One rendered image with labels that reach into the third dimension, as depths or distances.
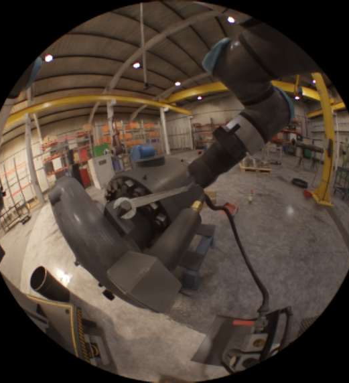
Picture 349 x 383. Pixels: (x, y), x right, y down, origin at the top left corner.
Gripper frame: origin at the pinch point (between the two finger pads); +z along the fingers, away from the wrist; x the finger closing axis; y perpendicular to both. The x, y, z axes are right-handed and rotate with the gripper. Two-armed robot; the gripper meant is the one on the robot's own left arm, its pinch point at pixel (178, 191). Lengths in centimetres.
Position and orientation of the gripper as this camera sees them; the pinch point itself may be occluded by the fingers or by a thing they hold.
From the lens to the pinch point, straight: 32.3
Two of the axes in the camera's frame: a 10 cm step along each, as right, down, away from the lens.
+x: -5.2, -8.3, 2.2
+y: 6.3, -2.0, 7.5
